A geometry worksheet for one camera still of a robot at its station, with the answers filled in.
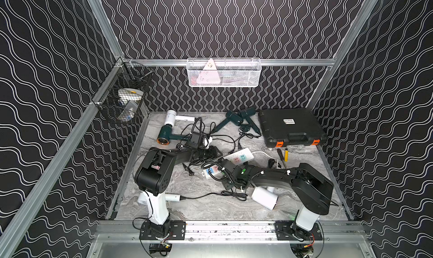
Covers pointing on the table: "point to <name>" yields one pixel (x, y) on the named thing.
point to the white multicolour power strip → (238, 158)
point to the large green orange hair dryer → (164, 135)
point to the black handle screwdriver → (281, 156)
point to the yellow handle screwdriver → (286, 155)
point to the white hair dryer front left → (158, 202)
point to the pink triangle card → (210, 74)
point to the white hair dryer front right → (265, 196)
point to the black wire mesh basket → (122, 98)
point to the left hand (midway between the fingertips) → (220, 153)
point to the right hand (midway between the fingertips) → (225, 178)
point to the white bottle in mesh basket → (129, 112)
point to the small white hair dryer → (171, 116)
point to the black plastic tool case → (283, 127)
